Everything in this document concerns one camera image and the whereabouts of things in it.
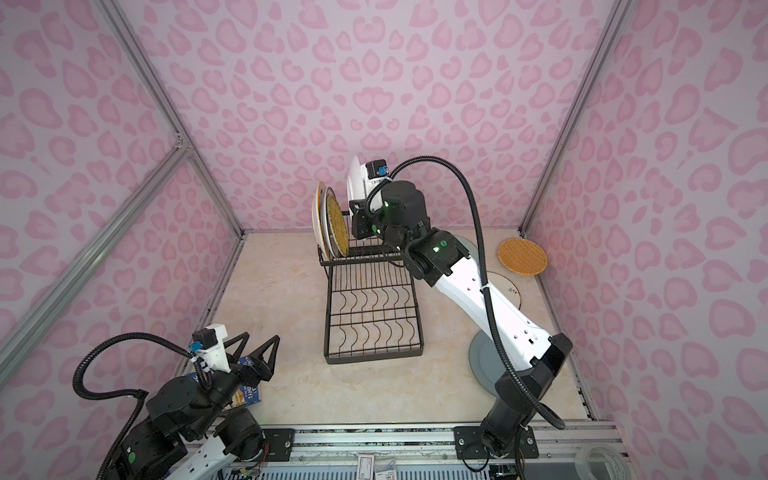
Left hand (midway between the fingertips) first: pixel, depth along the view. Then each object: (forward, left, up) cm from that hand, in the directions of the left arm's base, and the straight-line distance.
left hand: (263, 334), depth 65 cm
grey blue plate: (+2, -54, -26) cm, 60 cm away
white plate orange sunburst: (+24, -12, +8) cm, 28 cm away
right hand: (+21, -20, +19) cm, 35 cm away
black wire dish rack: (+19, -21, -24) cm, 37 cm away
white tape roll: (-23, -78, -23) cm, 85 cm away
